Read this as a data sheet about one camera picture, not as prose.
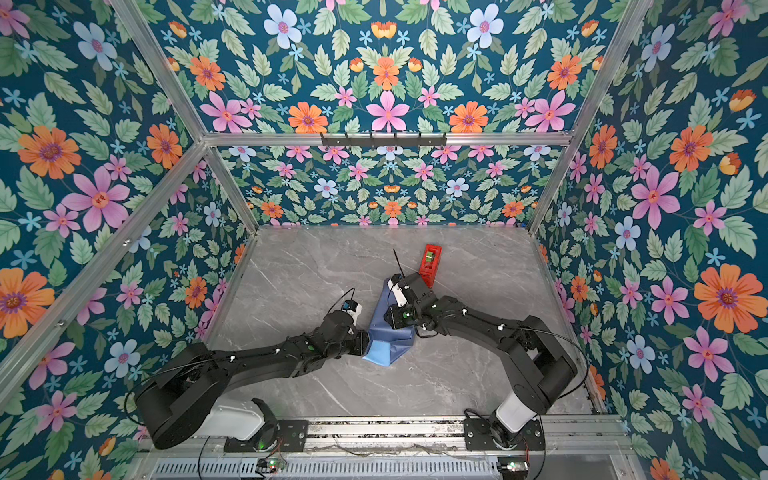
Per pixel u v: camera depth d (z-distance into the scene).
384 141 0.93
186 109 0.85
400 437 0.75
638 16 0.68
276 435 0.68
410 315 0.74
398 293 0.79
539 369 0.44
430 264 1.02
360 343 0.77
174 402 0.42
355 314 0.80
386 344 0.89
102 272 0.62
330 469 0.77
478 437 0.73
